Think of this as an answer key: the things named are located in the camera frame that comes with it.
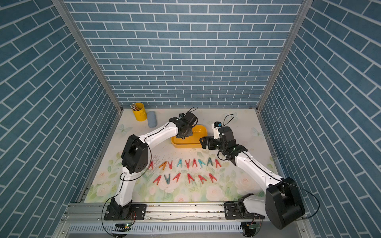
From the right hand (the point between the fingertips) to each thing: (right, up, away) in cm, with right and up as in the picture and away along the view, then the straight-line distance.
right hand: (208, 139), depth 84 cm
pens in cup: (-49, +20, +14) cm, 55 cm away
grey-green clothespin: (+2, -14, +7) cm, 16 cm away
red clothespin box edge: (-3, -23, 0) cm, 23 cm away
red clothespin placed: (-23, -17, +6) cm, 29 cm away
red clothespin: (+6, -15, +7) cm, 18 cm away
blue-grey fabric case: (-42, +12, +31) cm, 53 cm away
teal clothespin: (-17, -15, +7) cm, 24 cm away
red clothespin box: (-18, -22, 0) cm, 28 cm away
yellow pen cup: (-48, +15, +23) cm, 55 cm away
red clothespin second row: (-29, -23, 0) cm, 37 cm away
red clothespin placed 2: (-12, -16, +6) cm, 21 cm away
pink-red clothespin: (-8, -15, +7) cm, 18 cm away
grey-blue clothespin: (-23, -23, 0) cm, 33 cm away
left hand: (-10, +2, +12) cm, 16 cm away
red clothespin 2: (+3, -22, +2) cm, 23 cm away
